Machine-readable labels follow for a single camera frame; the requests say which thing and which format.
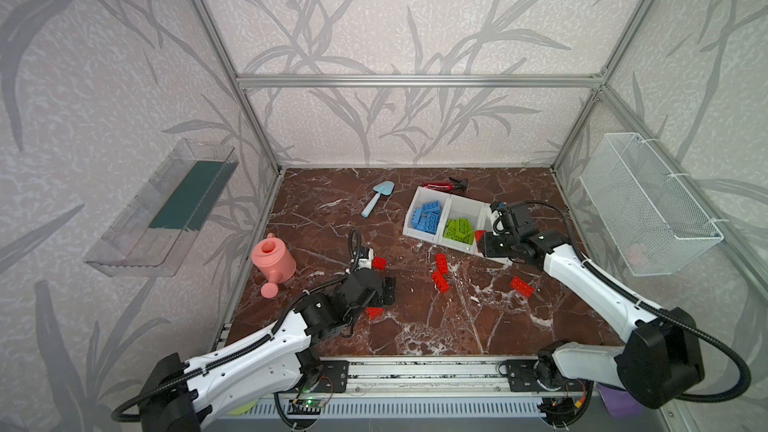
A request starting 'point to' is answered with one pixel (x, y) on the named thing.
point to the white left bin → (421, 197)
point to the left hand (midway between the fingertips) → (387, 273)
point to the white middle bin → (454, 212)
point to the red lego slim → (440, 281)
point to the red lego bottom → (374, 312)
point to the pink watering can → (275, 259)
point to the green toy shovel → (243, 409)
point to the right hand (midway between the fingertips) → (482, 234)
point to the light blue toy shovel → (385, 188)
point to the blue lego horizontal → (432, 206)
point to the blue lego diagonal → (416, 217)
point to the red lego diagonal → (478, 234)
